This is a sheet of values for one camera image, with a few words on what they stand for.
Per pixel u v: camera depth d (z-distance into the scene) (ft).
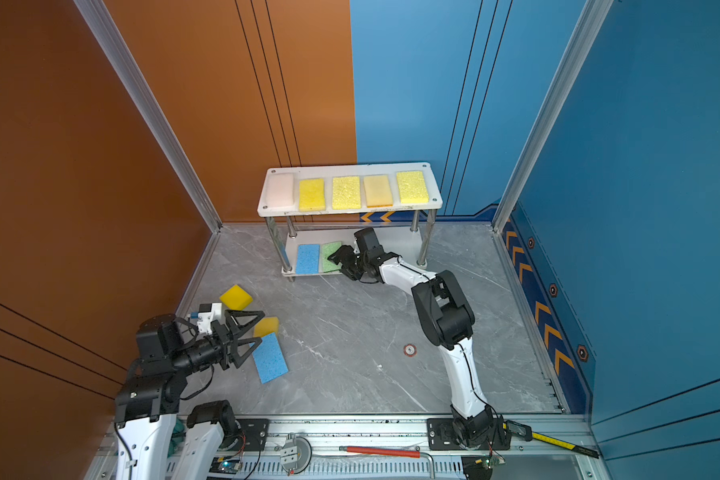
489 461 2.28
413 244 3.57
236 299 3.22
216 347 1.91
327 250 3.36
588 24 2.33
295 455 2.11
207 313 2.11
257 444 2.35
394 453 2.33
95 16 2.29
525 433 2.37
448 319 1.84
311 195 2.58
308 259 3.27
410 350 2.86
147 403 1.49
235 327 1.92
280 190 2.59
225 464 2.32
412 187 2.65
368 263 2.59
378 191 2.59
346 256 2.93
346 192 2.59
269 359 2.72
